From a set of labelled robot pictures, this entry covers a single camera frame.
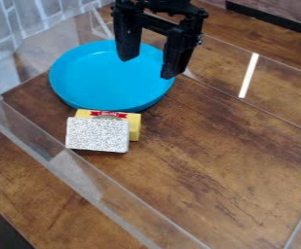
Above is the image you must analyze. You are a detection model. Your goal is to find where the clear acrylic enclosure wall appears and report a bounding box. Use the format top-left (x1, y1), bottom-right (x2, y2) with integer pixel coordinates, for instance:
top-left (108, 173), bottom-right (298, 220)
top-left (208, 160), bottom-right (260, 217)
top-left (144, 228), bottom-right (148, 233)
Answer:
top-left (0, 0), bottom-right (301, 249)

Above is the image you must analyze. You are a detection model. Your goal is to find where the yellow block with red label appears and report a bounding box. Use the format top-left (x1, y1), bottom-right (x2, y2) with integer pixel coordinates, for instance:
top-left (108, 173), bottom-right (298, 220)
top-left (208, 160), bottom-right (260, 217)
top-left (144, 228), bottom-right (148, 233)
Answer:
top-left (75, 109), bottom-right (140, 141)

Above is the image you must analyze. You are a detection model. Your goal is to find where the blue round tray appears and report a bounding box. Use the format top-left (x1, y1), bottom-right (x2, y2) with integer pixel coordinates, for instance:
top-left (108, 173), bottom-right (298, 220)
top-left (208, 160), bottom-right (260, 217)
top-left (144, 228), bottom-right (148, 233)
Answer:
top-left (48, 40), bottom-right (175, 112)

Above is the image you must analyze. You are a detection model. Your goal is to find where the white speckled foam block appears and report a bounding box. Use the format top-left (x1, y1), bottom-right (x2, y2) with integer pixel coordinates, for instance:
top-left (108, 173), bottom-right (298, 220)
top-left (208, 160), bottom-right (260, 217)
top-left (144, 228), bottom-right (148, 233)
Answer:
top-left (65, 117), bottom-right (128, 153)

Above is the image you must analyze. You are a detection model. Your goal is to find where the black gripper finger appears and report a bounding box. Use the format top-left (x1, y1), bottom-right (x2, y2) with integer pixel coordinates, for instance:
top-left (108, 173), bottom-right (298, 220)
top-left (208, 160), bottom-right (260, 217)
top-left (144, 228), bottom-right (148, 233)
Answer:
top-left (113, 13), bottom-right (141, 61)
top-left (160, 18), bottom-right (203, 80)

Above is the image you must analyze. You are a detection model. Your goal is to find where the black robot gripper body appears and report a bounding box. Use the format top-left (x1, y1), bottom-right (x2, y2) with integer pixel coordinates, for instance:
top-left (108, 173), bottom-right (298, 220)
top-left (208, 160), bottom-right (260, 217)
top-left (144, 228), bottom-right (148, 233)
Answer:
top-left (112, 0), bottom-right (208, 34)

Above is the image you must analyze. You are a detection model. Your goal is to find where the dark baseboard strip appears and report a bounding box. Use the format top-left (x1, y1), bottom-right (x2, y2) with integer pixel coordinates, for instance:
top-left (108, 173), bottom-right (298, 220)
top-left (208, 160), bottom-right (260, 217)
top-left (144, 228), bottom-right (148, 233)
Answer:
top-left (226, 0), bottom-right (301, 33)

